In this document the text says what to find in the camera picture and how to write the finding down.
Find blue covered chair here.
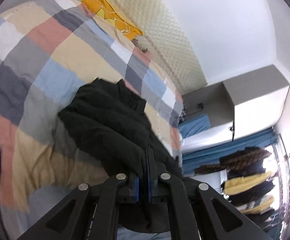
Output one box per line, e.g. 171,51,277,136
178,114,211,138

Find cream quilted headboard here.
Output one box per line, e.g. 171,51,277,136
107,0,207,95

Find black puffer jacket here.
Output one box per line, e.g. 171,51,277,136
58,77,201,234

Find hanging clothes on rack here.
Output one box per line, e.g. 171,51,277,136
194,147,275,229

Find blue curtain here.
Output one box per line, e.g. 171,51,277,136
182,128,278,175

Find grey trousers leg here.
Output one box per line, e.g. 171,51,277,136
116,227,171,240

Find yellow pillow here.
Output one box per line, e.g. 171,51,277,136
81,0,144,41

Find colourful checkered bed quilt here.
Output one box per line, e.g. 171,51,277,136
0,0,182,239

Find grey wardrobe cabinet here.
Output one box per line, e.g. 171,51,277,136
183,65,289,139

